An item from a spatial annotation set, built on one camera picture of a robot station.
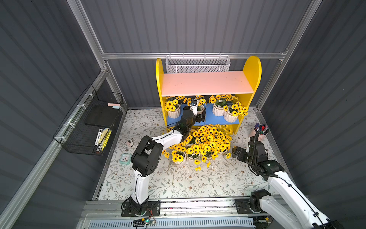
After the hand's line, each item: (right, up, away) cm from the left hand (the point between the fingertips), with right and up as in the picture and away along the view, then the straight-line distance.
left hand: (197, 106), depth 89 cm
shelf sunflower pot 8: (-3, -27, -9) cm, 29 cm away
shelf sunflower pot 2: (+2, +1, -5) cm, 5 cm away
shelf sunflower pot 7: (+5, -28, -9) cm, 30 cm away
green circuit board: (-29, -61, -17) cm, 70 cm away
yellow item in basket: (-47, -16, -18) cm, 53 cm away
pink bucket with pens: (+44, -16, +3) cm, 47 cm away
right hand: (+26, -28, -7) cm, 38 cm away
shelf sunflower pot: (-15, -1, -5) cm, 16 cm away
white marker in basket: (-50, -18, -19) cm, 57 cm away
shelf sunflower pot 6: (+14, -27, -6) cm, 31 cm away
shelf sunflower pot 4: (+8, -17, -2) cm, 19 cm away
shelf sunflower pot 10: (-4, -23, +1) cm, 23 cm away
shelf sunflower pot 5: (+14, -20, -3) cm, 25 cm away
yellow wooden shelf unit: (+14, +5, +1) cm, 15 cm away
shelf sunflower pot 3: (+21, -5, -4) cm, 22 cm away
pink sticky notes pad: (-52, 0, -4) cm, 53 cm away
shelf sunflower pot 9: (-12, -29, -10) cm, 32 cm away
